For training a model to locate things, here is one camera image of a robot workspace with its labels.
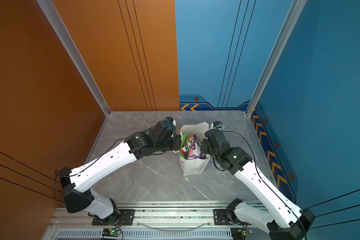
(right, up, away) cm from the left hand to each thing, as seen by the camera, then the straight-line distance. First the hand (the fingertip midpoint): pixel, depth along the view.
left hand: (184, 140), depth 71 cm
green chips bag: (0, -7, +3) cm, 8 cm away
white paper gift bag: (+6, -12, 0) cm, 14 cm away
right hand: (+9, -1, +2) cm, 10 cm away
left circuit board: (-35, -44, 0) cm, 56 cm away
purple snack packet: (+5, -5, -1) cm, 7 cm away
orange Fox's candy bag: (+3, -1, +6) cm, 7 cm away
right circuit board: (+26, -44, -1) cm, 51 cm away
